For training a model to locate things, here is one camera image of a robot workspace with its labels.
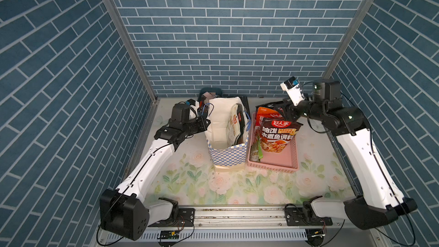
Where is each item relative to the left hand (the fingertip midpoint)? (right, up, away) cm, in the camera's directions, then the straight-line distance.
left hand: (215, 121), depth 77 cm
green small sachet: (+24, -17, +19) cm, 35 cm away
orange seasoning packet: (+23, +3, +8) cm, 25 cm away
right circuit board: (+42, -48, -7) cm, 64 cm away
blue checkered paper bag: (+5, -16, -3) cm, 17 cm away
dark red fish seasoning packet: (+30, -7, +7) cm, 31 cm away
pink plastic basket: (+37, -22, +14) cm, 45 cm away
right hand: (+26, +8, -11) cm, 30 cm away
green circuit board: (-19, -48, -5) cm, 52 cm away
